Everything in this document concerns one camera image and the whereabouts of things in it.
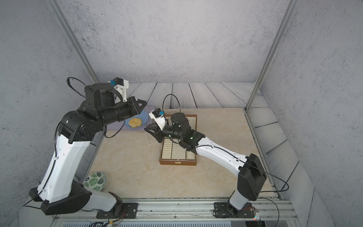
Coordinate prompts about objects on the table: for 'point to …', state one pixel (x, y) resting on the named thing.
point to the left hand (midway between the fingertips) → (149, 102)
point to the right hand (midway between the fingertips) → (145, 129)
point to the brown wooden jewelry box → (172, 152)
